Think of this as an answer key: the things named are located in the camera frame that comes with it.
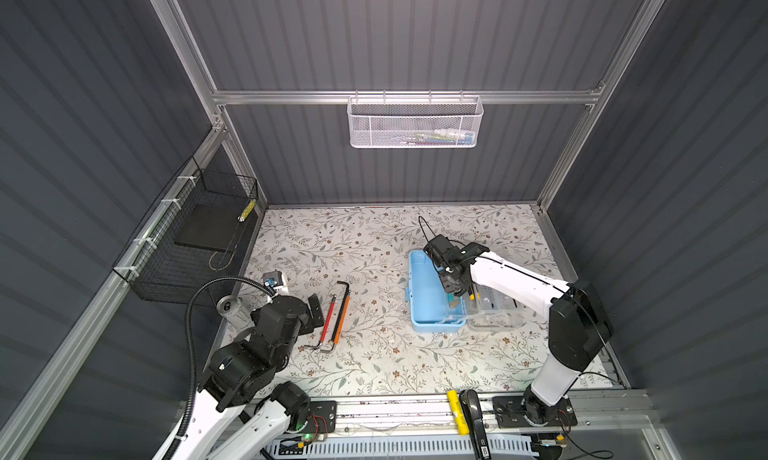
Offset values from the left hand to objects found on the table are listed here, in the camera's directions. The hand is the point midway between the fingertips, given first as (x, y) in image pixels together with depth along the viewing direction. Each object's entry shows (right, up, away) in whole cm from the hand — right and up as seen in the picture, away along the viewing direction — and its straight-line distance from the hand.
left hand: (299, 302), depth 68 cm
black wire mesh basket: (-29, +13, +5) cm, 32 cm away
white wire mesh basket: (+31, +62, +55) cm, 89 cm away
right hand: (+42, +2, +20) cm, 47 cm away
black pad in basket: (-26, +18, +9) cm, 33 cm away
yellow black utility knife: (+39, -4, +18) cm, 44 cm away
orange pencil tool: (+6, -11, +22) cm, 26 cm away
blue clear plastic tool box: (+35, -9, +24) cm, 43 cm away
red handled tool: (+1, -12, +22) cm, 25 cm away
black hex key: (+6, -7, +25) cm, 27 cm away
